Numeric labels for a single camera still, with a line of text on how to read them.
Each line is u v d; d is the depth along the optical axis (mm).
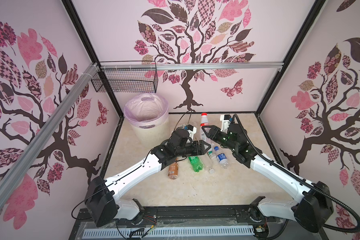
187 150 619
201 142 643
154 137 890
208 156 921
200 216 757
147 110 1004
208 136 683
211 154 923
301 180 431
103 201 387
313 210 468
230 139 603
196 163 876
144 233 692
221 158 891
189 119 657
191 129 678
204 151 639
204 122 740
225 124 684
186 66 943
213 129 667
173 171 833
